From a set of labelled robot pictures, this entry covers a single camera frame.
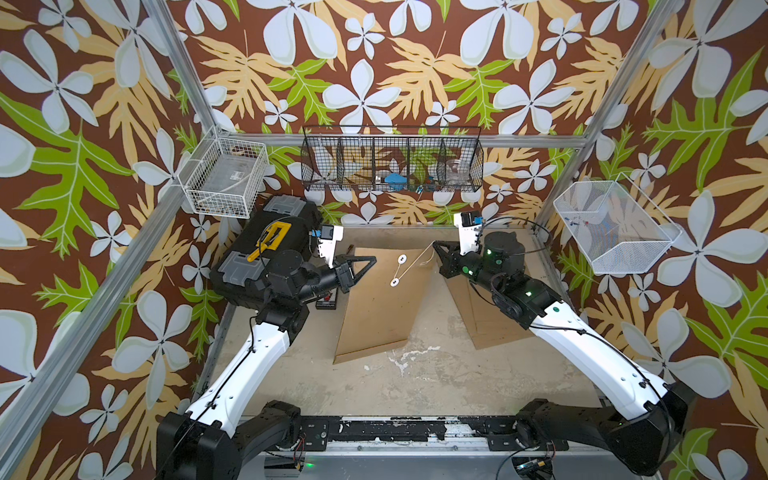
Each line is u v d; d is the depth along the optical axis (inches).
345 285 23.4
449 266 24.8
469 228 23.5
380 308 28.2
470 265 23.7
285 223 39.2
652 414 15.0
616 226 32.3
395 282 28.3
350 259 24.7
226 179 33.7
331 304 37.8
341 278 23.3
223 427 15.6
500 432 29.2
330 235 23.7
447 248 25.6
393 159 39.1
